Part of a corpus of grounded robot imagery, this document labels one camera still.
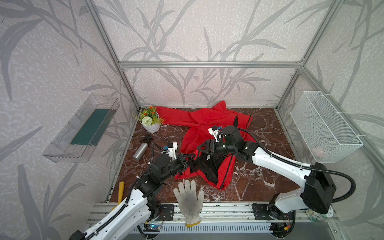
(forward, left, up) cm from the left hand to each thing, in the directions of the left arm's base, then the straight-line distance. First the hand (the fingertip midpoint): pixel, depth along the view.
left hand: (198, 152), depth 71 cm
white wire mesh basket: (+1, -54, +14) cm, 56 cm away
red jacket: (0, -10, -20) cm, 23 cm away
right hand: (+4, -1, 0) cm, 4 cm away
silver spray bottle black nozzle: (+19, +36, -22) cm, 46 cm away
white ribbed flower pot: (+27, +32, -18) cm, 45 cm away
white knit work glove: (-18, +4, -22) cm, 29 cm away
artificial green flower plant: (+29, +32, -9) cm, 45 cm away
